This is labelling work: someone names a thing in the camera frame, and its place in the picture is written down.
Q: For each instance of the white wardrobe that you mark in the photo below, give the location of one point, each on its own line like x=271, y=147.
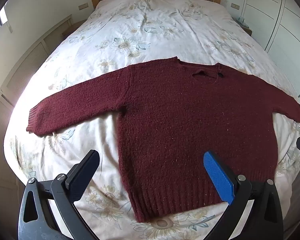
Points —
x=272, y=17

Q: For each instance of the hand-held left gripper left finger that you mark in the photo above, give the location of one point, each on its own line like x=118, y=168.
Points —
x=86, y=170

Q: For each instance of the dark red knit sweater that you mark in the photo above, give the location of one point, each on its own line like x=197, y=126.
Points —
x=180, y=120

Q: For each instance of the beige wall socket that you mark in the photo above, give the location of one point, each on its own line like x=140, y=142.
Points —
x=83, y=6
x=235, y=5

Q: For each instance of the floral white bed cover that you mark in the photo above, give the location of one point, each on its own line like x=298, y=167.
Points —
x=145, y=30

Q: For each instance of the slatted beige wall cabinet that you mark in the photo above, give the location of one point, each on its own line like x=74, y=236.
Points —
x=27, y=62

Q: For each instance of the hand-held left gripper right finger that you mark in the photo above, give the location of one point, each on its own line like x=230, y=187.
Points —
x=218, y=175

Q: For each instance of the wooden nightstand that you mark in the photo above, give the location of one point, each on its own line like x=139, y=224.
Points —
x=245, y=28

